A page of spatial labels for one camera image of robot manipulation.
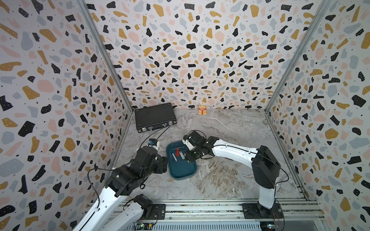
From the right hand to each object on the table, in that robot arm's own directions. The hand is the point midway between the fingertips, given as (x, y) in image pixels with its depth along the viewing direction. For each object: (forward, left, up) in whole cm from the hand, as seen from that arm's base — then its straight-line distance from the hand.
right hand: (186, 157), depth 85 cm
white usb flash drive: (+4, +8, -6) cm, 11 cm away
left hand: (-8, +10, +13) cm, 18 cm away
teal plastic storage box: (-3, +5, -8) cm, 9 cm away
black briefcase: (+33, +29, -1) cm, 44 cm away
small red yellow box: (+48, -10, -7) cm, 49 cm away
